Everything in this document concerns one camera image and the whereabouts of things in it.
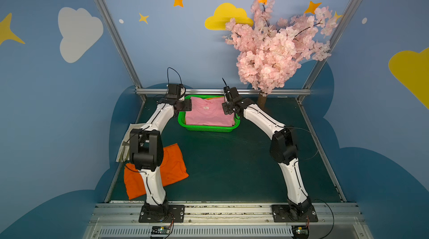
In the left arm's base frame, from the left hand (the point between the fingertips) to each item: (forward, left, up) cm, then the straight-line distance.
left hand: (185, 102), depth 97 cm
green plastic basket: (-5, +3, -10) cm, 11 cm away
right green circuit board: (-60, -58, -19) cm, 85 cm away
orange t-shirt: (-35, +4, -15) cm, 38 cm away
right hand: (+1, -26, -2) cm, 27 cm away
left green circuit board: (-61, +5, -17) cm, 64 cm away
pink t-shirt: (+2, -14, -12) cm, 18 cm away
